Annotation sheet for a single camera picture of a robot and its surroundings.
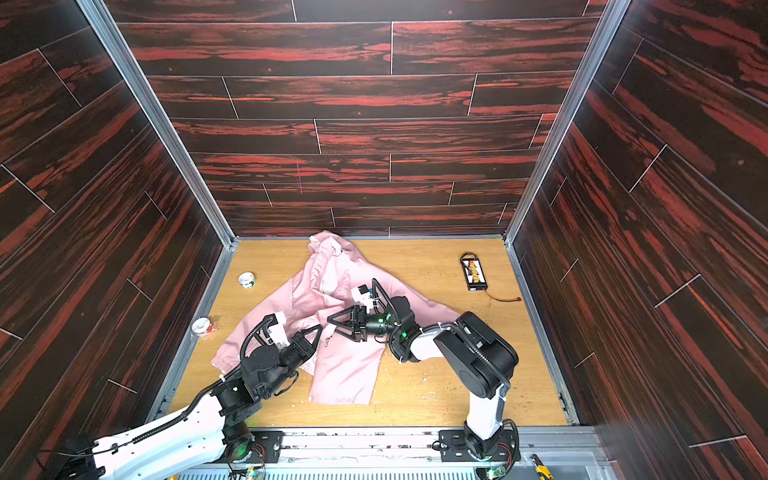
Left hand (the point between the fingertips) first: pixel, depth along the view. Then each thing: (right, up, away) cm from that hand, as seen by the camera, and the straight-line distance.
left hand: (326, 329), depth 75 cm
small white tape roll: (-34, +12, +29) cm, 46 cm away
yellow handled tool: (+53, -33, -6) cm, 62 cm away
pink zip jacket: (+4, -14, +11) cm, 19 cm away
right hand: (+1, +2, +2) cm, 3 cm away
